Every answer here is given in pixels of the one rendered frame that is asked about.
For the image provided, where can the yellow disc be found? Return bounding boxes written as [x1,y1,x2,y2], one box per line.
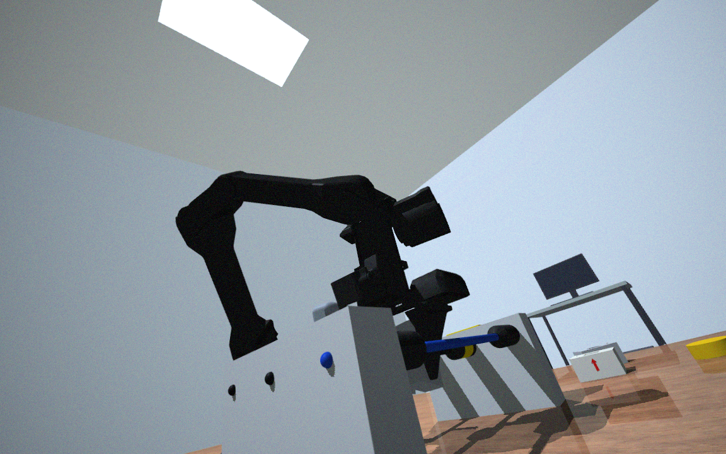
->
[686,336,726,360]

